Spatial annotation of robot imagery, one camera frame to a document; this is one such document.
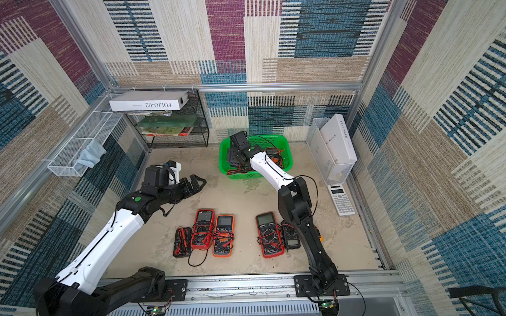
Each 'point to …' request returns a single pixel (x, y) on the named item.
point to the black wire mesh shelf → (198, 137)
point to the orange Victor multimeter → (223, 236)
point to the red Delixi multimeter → (203, 228)
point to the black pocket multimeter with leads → (182, 242)
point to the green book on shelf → (167, 126)
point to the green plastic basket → (281, 141)
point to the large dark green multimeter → (240, 168)
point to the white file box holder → (333, 174)
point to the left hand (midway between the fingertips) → (198, 184)
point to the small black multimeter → (290, 237)
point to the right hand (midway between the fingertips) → (235, 154)
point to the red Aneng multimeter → (271, 244)
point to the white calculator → (340, 199)
